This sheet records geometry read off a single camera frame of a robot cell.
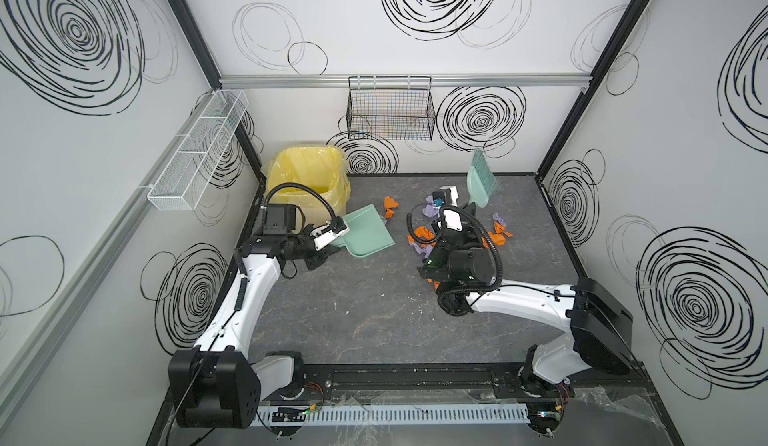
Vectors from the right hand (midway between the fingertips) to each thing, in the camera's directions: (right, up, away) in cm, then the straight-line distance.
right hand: (475, 204), depth 68 cm
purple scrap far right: (+19, -5, +38) cm, 43 cm away
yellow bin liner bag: (-42, +12, +29) cm, 53 cm away
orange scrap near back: (-19, 0, +41) cm, 45 cm away
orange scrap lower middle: (-11, -15, -11) cm, 21 cm away
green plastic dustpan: (-25, -8, +14) cm, 30 cm away
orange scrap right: (+17, -12, +32) cm, 38 cm away
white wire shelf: (-71, +6, +5) cm, 71 cm away
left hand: (-35, -10, +13) cm, 39 cm away
